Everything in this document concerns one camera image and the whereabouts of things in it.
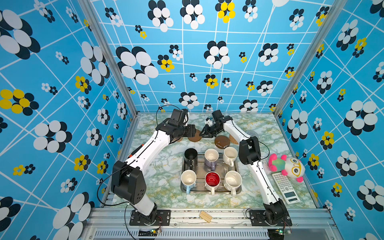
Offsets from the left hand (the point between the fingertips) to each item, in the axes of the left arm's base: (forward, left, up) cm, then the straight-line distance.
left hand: (192, 129), depth 84 cm
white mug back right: (-7, -23, -15) cm, 29 cm away
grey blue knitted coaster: (+12, -43, -20) cm, 49 cm away
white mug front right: (-22, -23, -19) cm, 37 cm away
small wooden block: (-40, -7, -19) cm, 45 cm away
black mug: (-9, +1, -17) cm, 20 cm away
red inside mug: (-22, -12, -19) cm, 31 cm away
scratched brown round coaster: (+5, -20, -20) cm, 29 cm away
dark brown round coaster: (+8, -3, -19) cm, 21 cm away
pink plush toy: (-17, -57, -13) cm, 61 cm away
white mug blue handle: (-22, +2, -18) cm, 29 cm away
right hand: (+10, -6, -20) cm, 23 cm away
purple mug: (-8, -12, -18) cm, 23 cm away
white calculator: (-26, -53, -19) cm, 62 cm away
